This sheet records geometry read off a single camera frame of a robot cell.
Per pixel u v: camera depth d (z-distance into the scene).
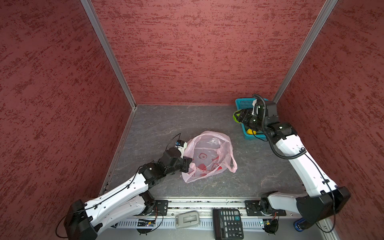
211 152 0.94
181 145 0.68
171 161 0.57
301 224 0.68
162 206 0.74
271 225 0.71
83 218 0.40
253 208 0.74
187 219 0.70
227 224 0.68
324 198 0.38
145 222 0.72
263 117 0.54
